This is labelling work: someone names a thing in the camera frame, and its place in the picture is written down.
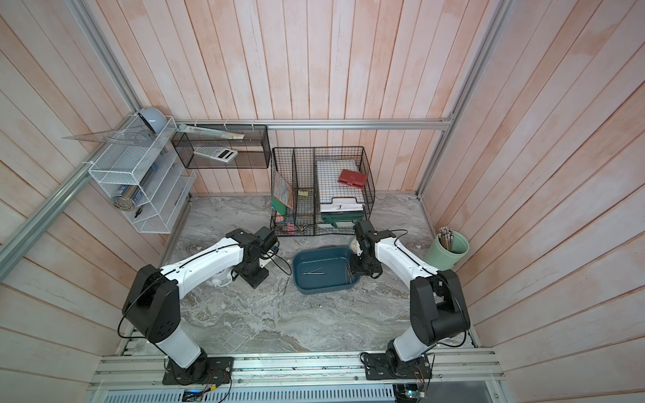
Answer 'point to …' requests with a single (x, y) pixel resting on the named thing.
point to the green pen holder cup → (446, 249)
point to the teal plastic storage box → (321, 269)
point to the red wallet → (353, 178)
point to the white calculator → (220, 154)
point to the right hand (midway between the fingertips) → (358, 269)
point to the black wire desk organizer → (295, 210)
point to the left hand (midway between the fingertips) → (250, 280)
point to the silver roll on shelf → (125, 201)
